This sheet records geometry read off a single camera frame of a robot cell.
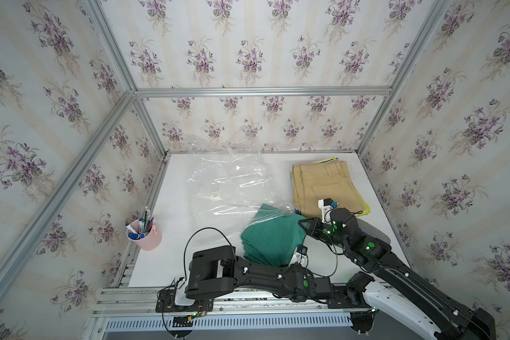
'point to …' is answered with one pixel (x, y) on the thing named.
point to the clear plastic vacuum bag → (228, 180)
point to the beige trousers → (313, 182)
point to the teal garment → (273, 236)
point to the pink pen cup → (145, 234)
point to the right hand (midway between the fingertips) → (302, 223)
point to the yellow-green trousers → (367, 210)
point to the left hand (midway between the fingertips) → (294, 277)
